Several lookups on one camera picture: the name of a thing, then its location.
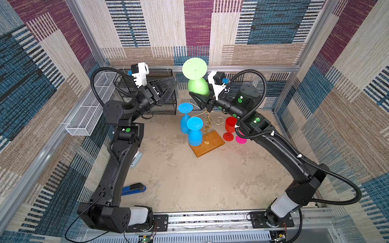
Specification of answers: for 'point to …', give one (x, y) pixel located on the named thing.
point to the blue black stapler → (134, 188)
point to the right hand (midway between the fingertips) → (198, 88)
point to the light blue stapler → (136, 159)
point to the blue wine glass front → (194, 125)
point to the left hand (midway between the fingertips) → (176, 84)
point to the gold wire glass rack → (208, 125)
